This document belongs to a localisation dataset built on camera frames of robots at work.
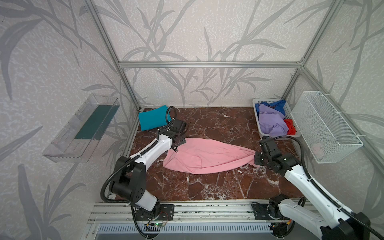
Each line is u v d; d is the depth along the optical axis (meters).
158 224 0.70
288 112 1.07
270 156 0.59
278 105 1.12
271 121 0.91
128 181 0.43
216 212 0.75
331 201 0.42
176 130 0.68
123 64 0.94
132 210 0.71
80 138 0.64
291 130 0.95
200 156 0.93
